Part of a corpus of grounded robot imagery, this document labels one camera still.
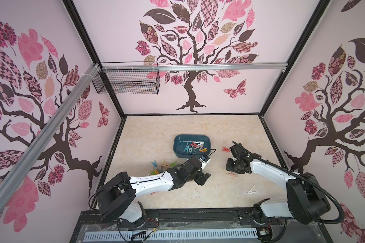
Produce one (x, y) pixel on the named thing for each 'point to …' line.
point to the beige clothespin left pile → (166, 164)
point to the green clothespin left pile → (173, 164)
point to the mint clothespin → (186, 149)
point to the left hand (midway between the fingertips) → (204, 173)
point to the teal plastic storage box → (188, 145)
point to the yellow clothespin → (204, 150)
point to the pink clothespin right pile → (232, 173)
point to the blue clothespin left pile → (155, 163)
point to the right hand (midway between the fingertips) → (228, 165)
